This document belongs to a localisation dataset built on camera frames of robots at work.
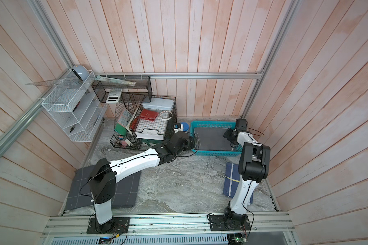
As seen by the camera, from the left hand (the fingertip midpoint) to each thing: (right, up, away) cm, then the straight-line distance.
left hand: (188, 141), depth 84 cm
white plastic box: (-18, +24, +14) cm, 33 cm away
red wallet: (-24, +16, +7) cm, 29 cm away
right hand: (+28, +4, +19) cm, 34 cm away
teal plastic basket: (+33, -8, +13) cm, 36 cm away
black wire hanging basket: (-33, +34, +24) cm, 53 cm away
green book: (-46, +7, +19) cm, 50 cm away
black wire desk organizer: (-27, +9, +4) cm, 29 cm away
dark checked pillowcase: (-63, -21, +4) cm, 67 cm away
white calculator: (-48, +29, +13) cm, 57 cm away
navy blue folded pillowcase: (+26, -23, +4) cm, 35 cm away
